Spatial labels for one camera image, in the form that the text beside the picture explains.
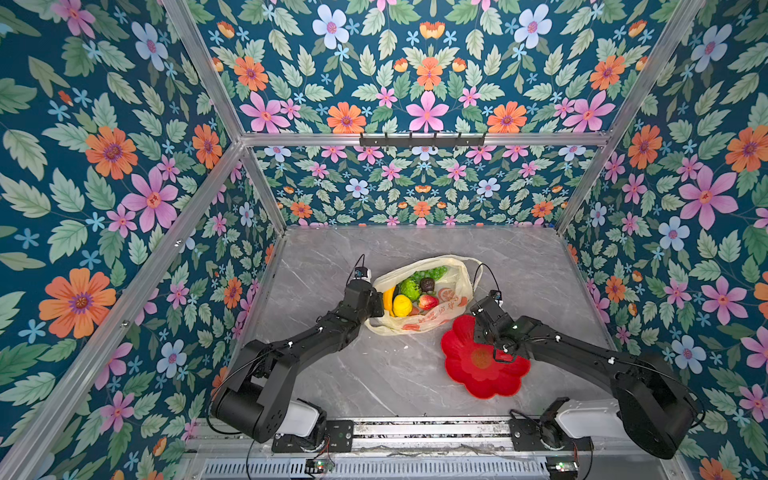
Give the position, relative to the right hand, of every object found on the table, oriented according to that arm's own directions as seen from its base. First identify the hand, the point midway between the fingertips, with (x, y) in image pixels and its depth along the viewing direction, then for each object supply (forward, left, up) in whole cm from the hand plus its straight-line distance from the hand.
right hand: (479, 328), depth 88 cm
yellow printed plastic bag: (+13, +6, +1) cm, 14 cm away
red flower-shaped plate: (-11, -1, -5) cm, 12 cm away
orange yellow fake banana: (+8, +27, +3) cm, 29 cm away
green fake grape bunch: (+21, +13, 0) cm, 24 cm away
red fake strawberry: (+10, +15, -1) cm, 18 cm away
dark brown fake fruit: (+16, +15, 0) cm, 22 cm away
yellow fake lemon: (+7, +23, +1) cm, 24 cm away
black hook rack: (+47, +17, +34) cm, 61 cm away
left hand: (+10, +29, +7) cm, 31 cm away
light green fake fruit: (+13, +21, +2) cm, 25 cm away
